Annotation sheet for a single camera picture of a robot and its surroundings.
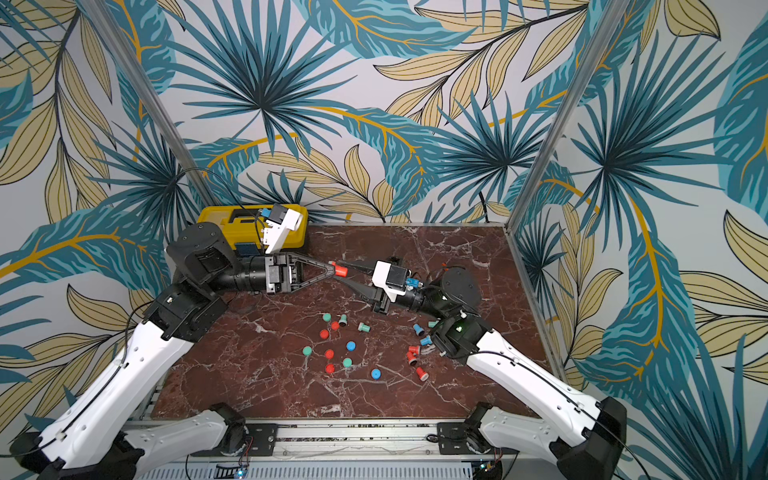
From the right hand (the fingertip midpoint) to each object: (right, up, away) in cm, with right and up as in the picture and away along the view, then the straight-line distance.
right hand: (339, 265), depth 50 cm
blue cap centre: (-3, -25, +39) cm, 46 cm away
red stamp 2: (+16, -26, +37) cm, 48 cm away
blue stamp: (+18, -21, +41) cm, 50 cm away
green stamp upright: (+1, -20, +41) cm, 45 cm away
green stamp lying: (-5, -18, +42) cm, 46 cm away
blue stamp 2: (+20, -24, +39) cm, 50 cm away
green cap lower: (-3, -29, +36) cm, 47 cm away
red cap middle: (-9, -27, +38) cm, 47 cm away
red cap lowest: (-8, -30, +35) cm, 47 cm away
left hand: (-2, -2, -1) cm, 3 cm away
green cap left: (-15, -26, +38) cm, 48 cm away
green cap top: (-11, -18, +45) cm, 49 cm away
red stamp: (+15, -28, +35) cm, 48 cm away
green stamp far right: (+22, -20, +42) cm, 51 cm away
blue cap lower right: (+5, -32, +33) cm, 46 cm away
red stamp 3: (+18, -31, +32) cm, 48 cm away
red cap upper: (-11, -22, +41) cm, 48 cm away
